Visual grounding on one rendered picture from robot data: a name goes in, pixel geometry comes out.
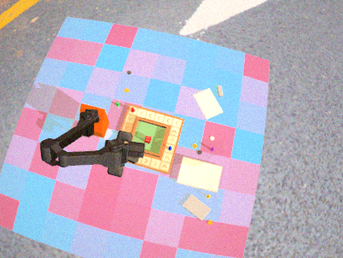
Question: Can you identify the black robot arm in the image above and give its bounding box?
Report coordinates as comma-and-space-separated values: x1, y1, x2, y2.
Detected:
39, 108, 145, 168

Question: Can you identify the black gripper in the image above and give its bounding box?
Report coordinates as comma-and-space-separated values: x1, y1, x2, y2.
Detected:
108, 131, 132, 177

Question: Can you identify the red die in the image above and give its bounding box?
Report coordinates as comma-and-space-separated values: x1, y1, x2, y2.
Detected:
144, 136, 151, 144

